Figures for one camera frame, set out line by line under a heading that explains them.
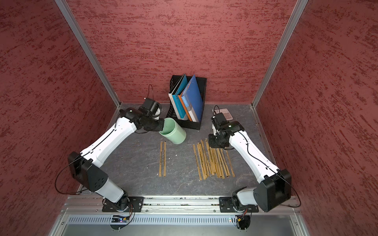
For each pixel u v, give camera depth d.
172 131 0.74
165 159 0.90
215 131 0.66
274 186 0.39
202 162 0.89
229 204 0.74
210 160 0.90
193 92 0.96
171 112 1.10
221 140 0.64
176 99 0.87
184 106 0.90
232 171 0.85
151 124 0.73
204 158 0.90
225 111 1.17
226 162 0.89
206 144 0.97
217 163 0.88
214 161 0.90
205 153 0.92
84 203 0.76
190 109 0.92
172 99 0.87
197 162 0.90
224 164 0.88
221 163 0.88
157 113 0.67
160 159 0.90
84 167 0.41
